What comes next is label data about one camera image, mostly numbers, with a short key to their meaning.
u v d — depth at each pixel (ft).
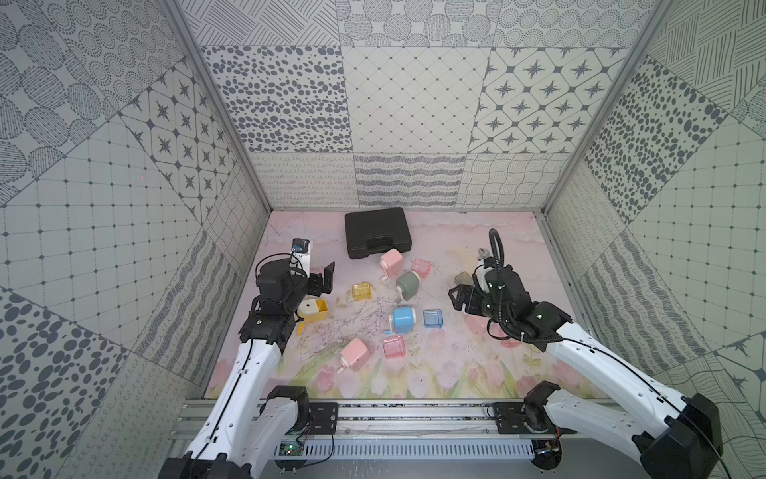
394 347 2.83
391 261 3.21
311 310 2.81
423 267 3.40
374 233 3.55
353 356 2.55
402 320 2.80
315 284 2.26
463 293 2.33
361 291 3.22
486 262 2.25
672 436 1.24
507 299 1.90
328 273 2.30
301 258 2.17
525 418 2.21
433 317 3.03
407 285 2.99
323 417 2.41
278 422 1.85
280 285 1.86
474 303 2.26
